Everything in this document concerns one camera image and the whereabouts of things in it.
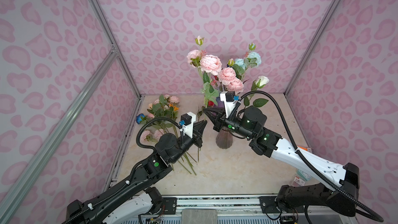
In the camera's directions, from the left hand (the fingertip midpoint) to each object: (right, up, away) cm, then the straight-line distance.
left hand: (206, 119), depth 62 cm
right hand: (-1, +4, -3) cm, 5 cm away
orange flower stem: (-21, +4, +46) cm, 50 cm away
